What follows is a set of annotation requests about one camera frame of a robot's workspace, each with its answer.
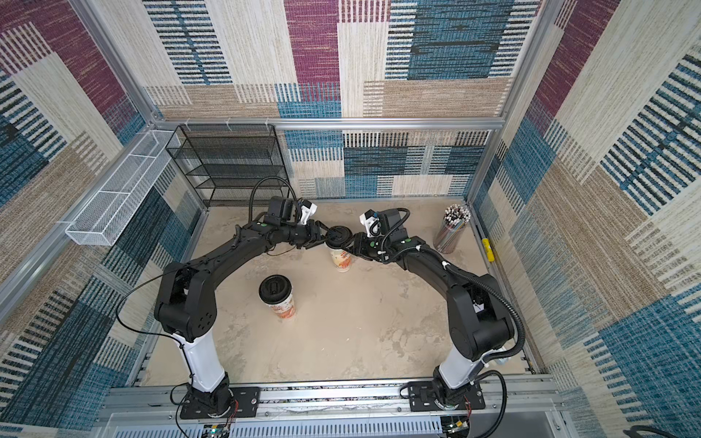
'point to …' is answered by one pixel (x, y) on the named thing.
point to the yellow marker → (490, 255)
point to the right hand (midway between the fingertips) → (352, 254)
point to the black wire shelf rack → (225, 159)
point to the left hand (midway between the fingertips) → (333, 241)
